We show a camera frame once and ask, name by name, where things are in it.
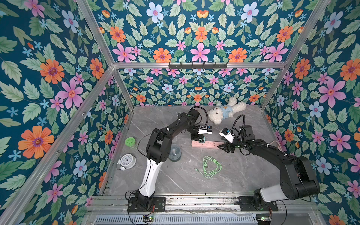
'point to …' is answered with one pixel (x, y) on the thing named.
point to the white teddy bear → (217, 113)
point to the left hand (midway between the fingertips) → (204, 136)
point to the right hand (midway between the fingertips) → (224, 139)
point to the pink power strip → (196, 144)
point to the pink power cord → (278, 144)
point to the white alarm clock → (126, 161)
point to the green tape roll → (130, 141)
